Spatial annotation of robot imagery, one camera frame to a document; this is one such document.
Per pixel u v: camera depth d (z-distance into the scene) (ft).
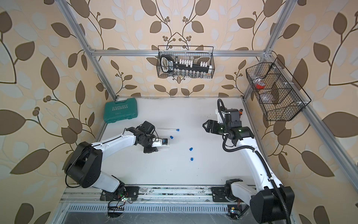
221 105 2.33
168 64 2.77
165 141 2.53
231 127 1.90
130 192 2.46
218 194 2.41
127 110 3.54
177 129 3.31
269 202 1.21
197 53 2.98
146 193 2.48
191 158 2.84
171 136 3.16
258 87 2.69
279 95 2.46
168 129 3.52
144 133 2.19
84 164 1.45
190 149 2.99
